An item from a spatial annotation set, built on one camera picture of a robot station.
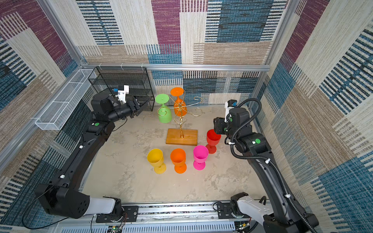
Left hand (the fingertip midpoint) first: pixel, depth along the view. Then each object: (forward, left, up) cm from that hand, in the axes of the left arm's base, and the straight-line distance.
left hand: (149, 99), depth 67 cm
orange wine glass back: (+4, -14, -10) cm, 18 cm away
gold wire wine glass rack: (+6, -14, -40) cm, 42 cm away
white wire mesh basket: (0, +47, -8) cm, 47 cm away
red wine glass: (-6, -32, -26) cm, 41 cm away
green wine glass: (+9, -4, -19) cm, 22 cm away
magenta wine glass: (-13, -24, -30) cm, 41 cm away
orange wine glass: (-15, -12, -29) cm, 34 cm away
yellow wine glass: (-13, +1, -32) cm, 34 cm away
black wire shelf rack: (+38, +39, -15) cm, 57 cm away
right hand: (-7, -32, -9) cm, 34 cm away
